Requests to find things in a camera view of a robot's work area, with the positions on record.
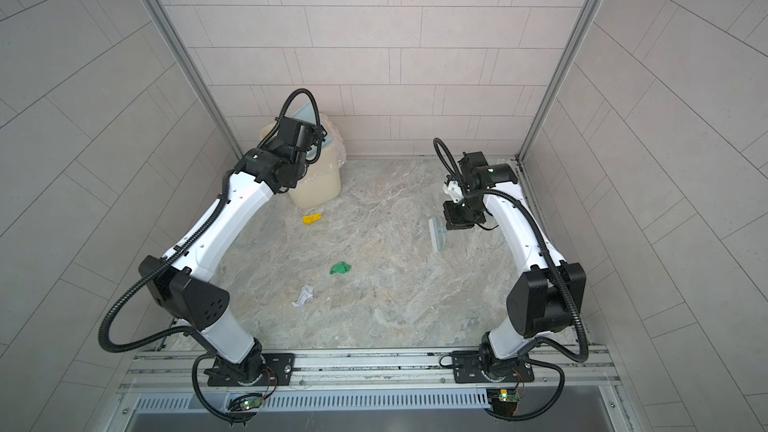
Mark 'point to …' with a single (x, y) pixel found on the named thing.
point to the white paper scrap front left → (306, 294)
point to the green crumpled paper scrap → (340, 268)
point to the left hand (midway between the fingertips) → (285, 143)
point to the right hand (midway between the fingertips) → (447, 223)
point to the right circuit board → (503, 401)
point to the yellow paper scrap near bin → (309, 219)
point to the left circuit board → (246, 402)
